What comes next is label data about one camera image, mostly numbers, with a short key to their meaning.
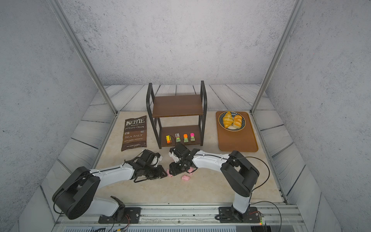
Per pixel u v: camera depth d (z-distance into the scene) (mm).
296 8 709
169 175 845
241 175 461
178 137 966
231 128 1078
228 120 1078
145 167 700
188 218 729
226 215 726
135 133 1050
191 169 702
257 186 488
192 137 984
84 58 886
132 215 729
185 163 643
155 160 745
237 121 1078
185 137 964
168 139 961
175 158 787
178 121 1147
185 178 840
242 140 1036
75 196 427
